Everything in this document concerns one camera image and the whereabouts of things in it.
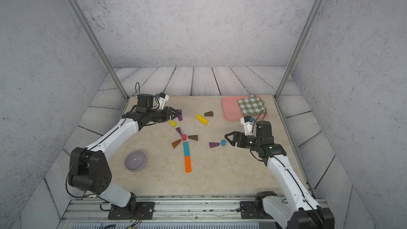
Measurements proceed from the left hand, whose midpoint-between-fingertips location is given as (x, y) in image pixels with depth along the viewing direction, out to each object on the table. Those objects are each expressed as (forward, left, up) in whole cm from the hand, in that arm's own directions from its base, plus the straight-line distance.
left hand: (181, 114), depth 83 cm
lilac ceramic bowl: (-16, +26, -19) cm, 36 cm away
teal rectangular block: (-8, -1, -21) cm, 23 cm away
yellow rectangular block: (+13, -10, -21) cm, 27 cm away
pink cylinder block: (-2, +1, -20) cm, 20 cm away
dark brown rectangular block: (-2, -6, -20) cm, 21 cm away
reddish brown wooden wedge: (-5, +5, -21) cm, 23 cm away
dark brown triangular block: (+17, -15, -21) cm, 31 cm away
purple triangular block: (+3, +4, -19) cm, 20 cm away
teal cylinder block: (-5, -23, -21) cm, 32 cm away
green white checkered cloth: (+23, -46, -20) cm, 55 cm away
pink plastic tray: (+21, -31, -21) cm, 43 cm away
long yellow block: (+9, +9, -20) cm, 24 cm away
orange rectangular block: (-17, -2, -22) cm, 28 cm away
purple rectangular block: (-1, +1, -1) cm, 1 cm away
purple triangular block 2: (-6, -17, -22) cm, 28 cm away
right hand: (-13, -25, -3) cm, 28 cm away
